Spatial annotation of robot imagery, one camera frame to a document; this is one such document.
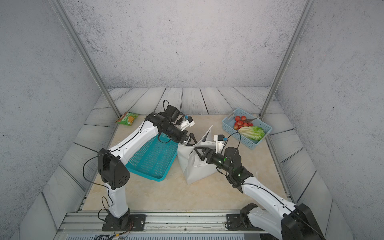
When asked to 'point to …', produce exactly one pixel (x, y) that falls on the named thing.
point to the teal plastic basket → (154, 160)
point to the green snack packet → (127, 118)
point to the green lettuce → (253, 132)
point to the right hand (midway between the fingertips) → (199, 149)
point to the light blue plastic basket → (228, 125)
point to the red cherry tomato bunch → (243, 122)
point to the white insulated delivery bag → (195, 169)
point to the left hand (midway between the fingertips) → (194, 143)
